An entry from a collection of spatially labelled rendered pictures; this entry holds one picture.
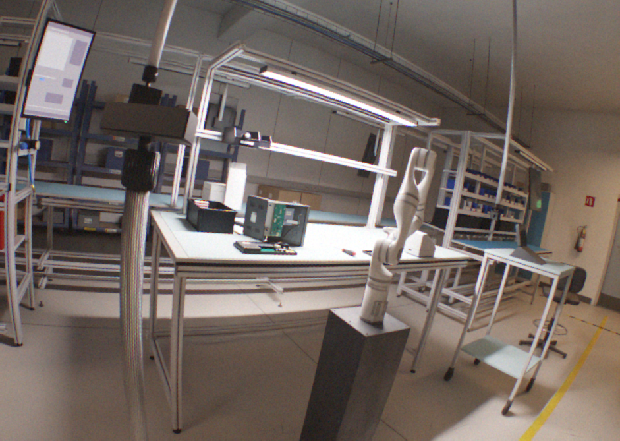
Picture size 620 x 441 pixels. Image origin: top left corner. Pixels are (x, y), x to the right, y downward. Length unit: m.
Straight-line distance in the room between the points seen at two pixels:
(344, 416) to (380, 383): 0.20
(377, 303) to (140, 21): 5.34
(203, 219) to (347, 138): 5.59
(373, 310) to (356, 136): 6.05
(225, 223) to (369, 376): 0.99
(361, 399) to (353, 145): 6.15
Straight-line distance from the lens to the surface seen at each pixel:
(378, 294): 1.29
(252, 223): 1.72
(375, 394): 1.47
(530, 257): 2.40
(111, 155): 4.99
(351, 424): 1.51
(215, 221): 1.69
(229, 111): 3.37
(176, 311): 1.45
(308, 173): 6.49
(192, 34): 5.86
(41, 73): 1.90
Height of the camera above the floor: 1.37
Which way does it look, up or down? 6 degrees down
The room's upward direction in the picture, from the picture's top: 10 degrees clockwise
